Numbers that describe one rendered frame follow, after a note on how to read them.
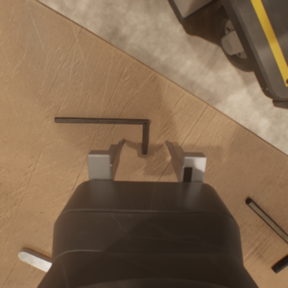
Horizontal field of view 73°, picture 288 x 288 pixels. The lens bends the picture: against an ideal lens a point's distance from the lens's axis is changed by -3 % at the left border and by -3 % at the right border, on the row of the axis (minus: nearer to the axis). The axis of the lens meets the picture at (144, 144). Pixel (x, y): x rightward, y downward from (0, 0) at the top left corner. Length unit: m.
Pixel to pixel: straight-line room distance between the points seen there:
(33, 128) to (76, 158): 0.04
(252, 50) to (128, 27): 0.39
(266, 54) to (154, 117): 0.24
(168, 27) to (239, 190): 0.53
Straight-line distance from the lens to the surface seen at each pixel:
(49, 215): 0.22
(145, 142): 0.16
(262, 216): 0.22
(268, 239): 0.25
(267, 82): 0.36
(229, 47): 0.58
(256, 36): 0.35
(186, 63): 0.64
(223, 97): 0.68
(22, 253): 0.25
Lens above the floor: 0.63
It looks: 73 degrees down
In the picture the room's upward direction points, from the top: 179 degrees clockwise
